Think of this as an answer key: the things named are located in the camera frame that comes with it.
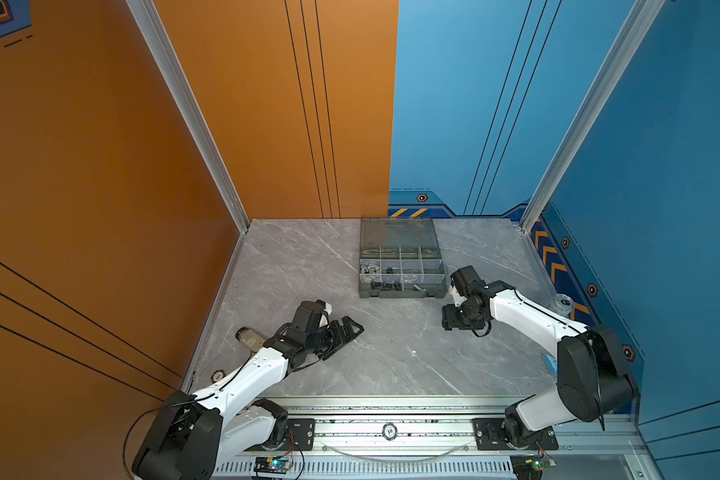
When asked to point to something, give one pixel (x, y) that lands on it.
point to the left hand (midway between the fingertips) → (356, 333)
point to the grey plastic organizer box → (400, 257)
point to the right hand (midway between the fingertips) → (449, 323)
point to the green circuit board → (272, 465)
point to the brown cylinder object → (249, 338)
